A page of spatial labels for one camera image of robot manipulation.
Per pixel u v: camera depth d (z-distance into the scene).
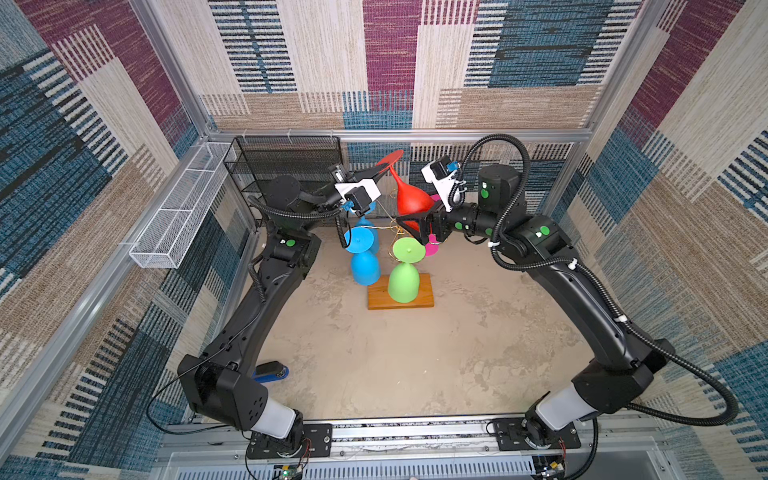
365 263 0.77
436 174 0.53
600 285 0.42
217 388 0.39
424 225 0.54
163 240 0.89
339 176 0.53
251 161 1.00
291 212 0.48
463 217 0.53
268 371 0.83
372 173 0.56
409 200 0.61
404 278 0.74
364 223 0.82
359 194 0.47
